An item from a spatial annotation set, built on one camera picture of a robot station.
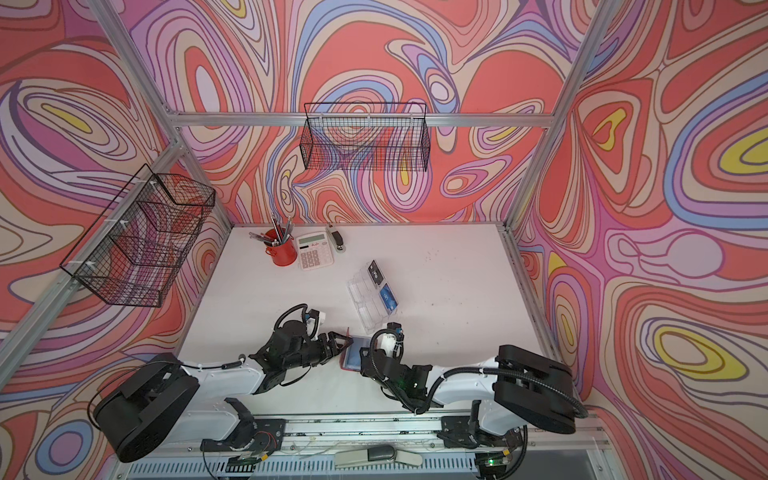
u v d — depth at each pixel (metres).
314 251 1.08
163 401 0.44
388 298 0.88
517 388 0.44
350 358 0.86
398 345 0.73
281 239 1.05
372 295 0.93
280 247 1.02
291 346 0.68
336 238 1.10
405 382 0.62
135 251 0.78
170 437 0.45
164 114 0.85
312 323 0.79
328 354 0.74
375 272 0.94
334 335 0.78
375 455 0.67
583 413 0.40
